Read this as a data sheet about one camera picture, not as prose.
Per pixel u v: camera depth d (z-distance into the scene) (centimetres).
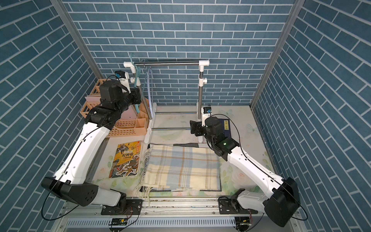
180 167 85
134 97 61
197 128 66
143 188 79
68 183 38
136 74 70
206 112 64
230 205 70
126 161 89
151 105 72
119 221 72
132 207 72
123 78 57
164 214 73
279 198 38
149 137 99
